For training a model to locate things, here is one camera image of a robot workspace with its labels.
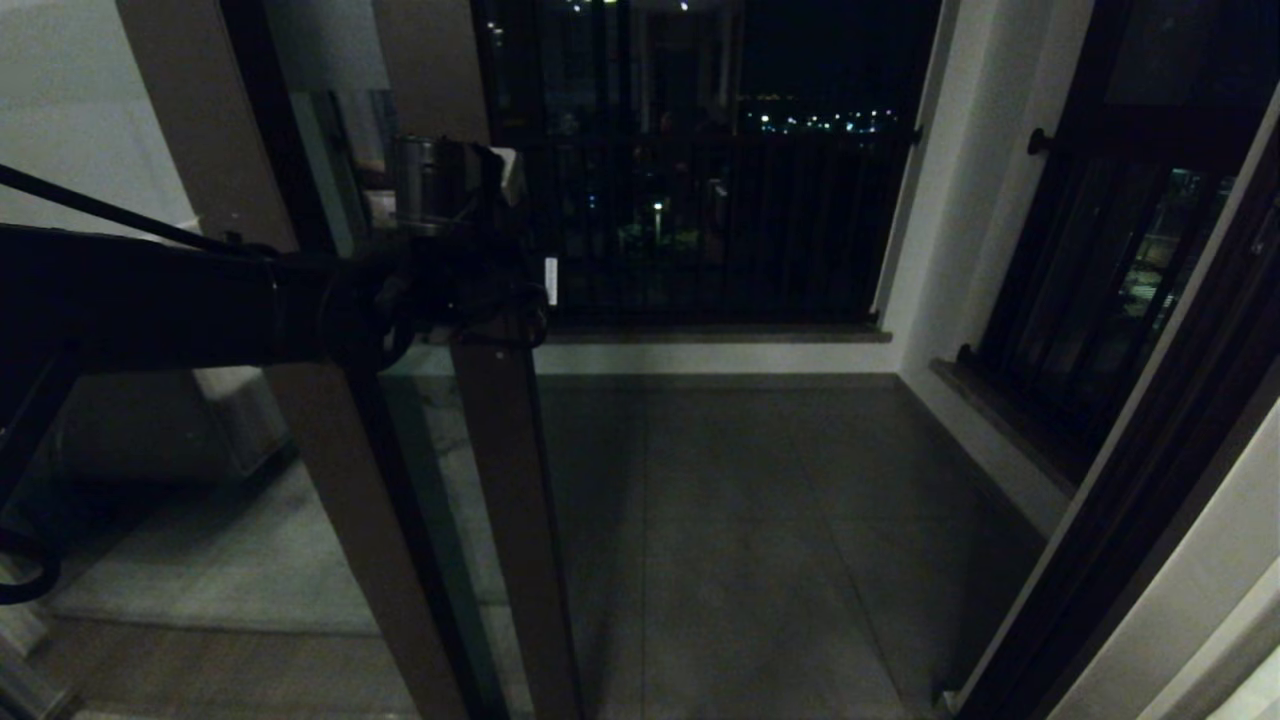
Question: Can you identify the brown framed sliding glass door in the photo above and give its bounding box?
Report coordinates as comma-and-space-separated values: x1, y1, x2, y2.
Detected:
265, 0, 589, 720

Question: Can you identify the black metal balcony railing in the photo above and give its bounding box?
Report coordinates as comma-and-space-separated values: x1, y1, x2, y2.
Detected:
480, 125, 926, 336

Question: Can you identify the grey stone balcony sill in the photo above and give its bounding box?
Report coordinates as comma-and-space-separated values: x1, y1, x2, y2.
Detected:
535, 328, 894, 349

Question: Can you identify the brown framed fixed glass door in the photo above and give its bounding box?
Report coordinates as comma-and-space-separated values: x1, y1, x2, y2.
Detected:
0, 0, 471, 720

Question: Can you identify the grey stone side window sill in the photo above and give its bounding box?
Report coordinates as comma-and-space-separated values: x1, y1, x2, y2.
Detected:
930, 360, 1086, 501

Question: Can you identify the small grey left wrist camera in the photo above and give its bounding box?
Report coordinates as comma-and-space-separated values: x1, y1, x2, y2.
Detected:
488, 147, 527, 207

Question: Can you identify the looped black left arm cable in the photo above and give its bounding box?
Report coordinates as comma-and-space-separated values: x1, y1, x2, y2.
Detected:
0, 525, 63, 607

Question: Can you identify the dark door jamb frame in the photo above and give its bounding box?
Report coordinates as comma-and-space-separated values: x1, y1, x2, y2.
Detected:
950, 95, 1280, 720

